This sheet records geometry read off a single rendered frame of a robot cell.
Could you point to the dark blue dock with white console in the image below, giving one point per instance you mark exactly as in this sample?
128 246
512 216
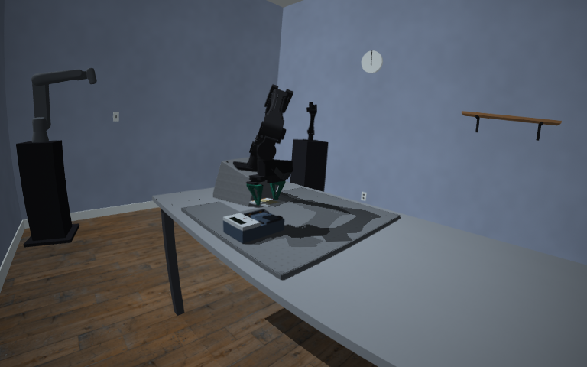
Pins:
245 228

